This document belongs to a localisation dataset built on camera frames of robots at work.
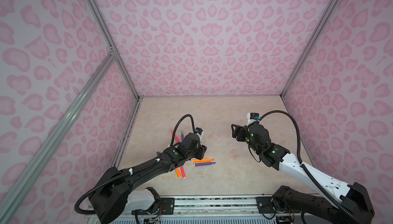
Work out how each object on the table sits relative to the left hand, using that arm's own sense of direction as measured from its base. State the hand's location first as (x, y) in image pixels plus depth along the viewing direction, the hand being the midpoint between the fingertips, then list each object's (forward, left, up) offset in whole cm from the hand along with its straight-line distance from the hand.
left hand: (204, 144), depth 82 cm
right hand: (+5, -17, +10) cm, 20 cm away
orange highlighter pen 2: (-4, 0, -11) cm, 12 cm away
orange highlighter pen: (-11, +15, -11) cm, 21 cm away
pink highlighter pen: (-11, +12, -11) cm, 19 cm away
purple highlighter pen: (-7, +3, -10) cm, 13 cm away
